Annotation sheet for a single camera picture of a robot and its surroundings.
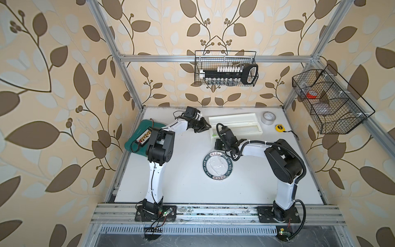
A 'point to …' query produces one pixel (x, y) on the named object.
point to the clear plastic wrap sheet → (217, 165)
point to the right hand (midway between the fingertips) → (216, 144)
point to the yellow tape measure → (280, 128)
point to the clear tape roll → (268, 118)
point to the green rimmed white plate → (217, 165)
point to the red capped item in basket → (311, 94)
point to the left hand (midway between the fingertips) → (207, 124)
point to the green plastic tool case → (131, 145)
